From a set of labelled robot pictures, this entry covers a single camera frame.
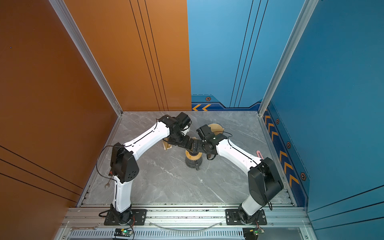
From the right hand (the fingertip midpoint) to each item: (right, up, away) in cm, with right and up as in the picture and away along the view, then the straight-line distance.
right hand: (199, 148), depth 87 cm
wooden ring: (-4, -5, -4) cm, 7 cm away
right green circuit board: (+24, -37, -17) cm, 48 cm away
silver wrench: (-53, -20, -2) cm, 56 cm away
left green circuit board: (-37, -38, -16) cm, 55 cm away
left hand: (-8, +3, 0) cm, 9 cm away
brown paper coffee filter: (+10, +12, +1) cm, 16 cm away
